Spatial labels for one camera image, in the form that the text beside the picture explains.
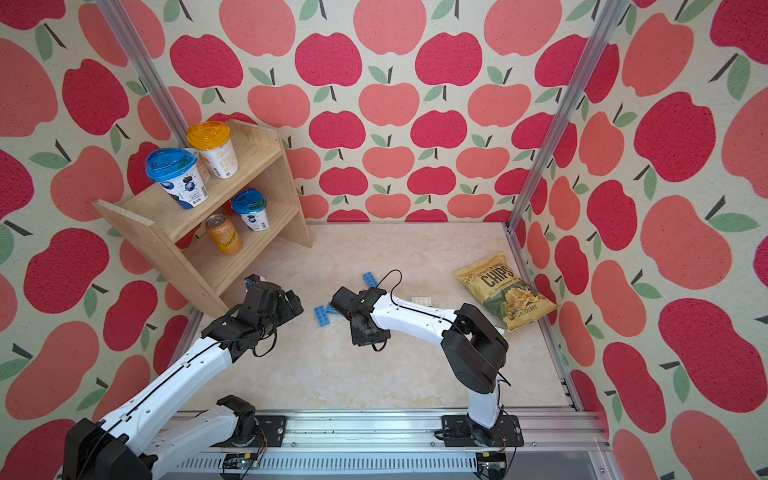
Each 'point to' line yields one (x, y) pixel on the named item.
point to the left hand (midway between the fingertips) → (292, 309)
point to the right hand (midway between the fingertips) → (367, 343)
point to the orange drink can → (223, 234)
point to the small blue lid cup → (251, 205)
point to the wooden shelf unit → (209, 245)
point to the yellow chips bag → (504, 294)
